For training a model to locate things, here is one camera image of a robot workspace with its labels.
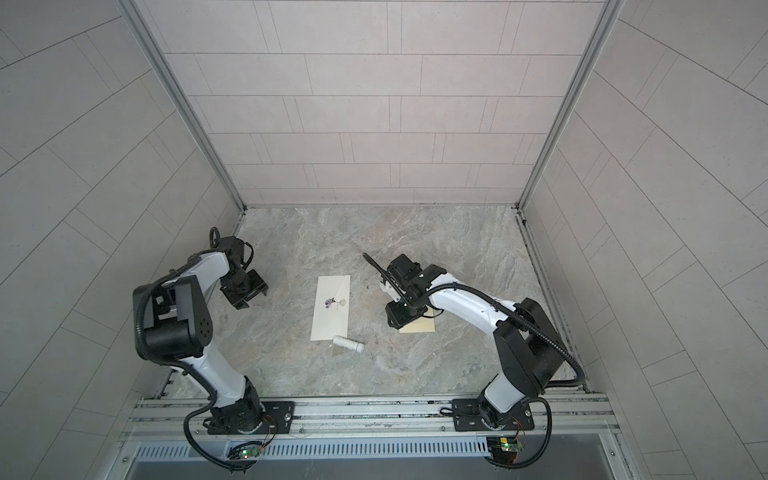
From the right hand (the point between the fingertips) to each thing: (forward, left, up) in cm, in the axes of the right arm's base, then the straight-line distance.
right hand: (393, 322), depth 82 cm
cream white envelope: (+8, +19, -4) cm, 21 cm away
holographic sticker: (+10, +20, -4) cm, 23 cm away
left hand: (+15, +40, -3) cm, 43 cm away
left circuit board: (-27, +34, -2) cm, 43 cm away
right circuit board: (-29, -24, -7) cm, 38 cm away
